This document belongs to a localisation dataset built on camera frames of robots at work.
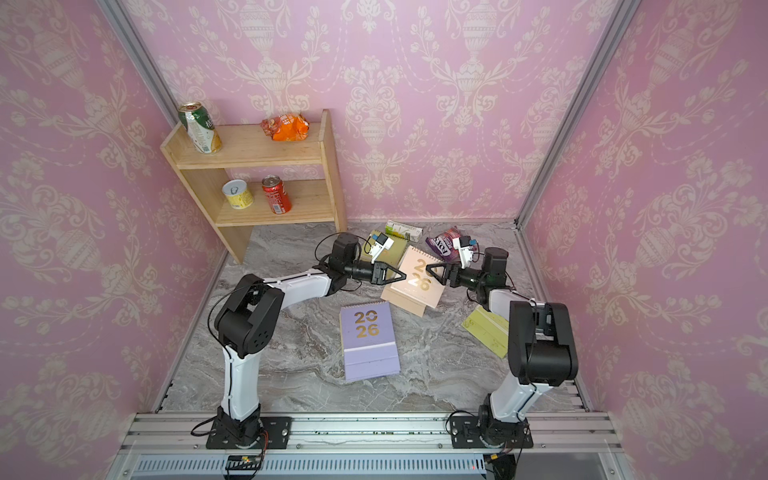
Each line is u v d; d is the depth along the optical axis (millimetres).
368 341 853
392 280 853
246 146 817
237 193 922
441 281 831
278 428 747
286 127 760
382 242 836
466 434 729
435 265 869
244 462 729
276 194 874
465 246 830
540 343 478
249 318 538
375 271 796
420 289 874
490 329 919
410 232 1128
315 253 1154
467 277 825
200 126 717
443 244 1093
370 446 731
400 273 853
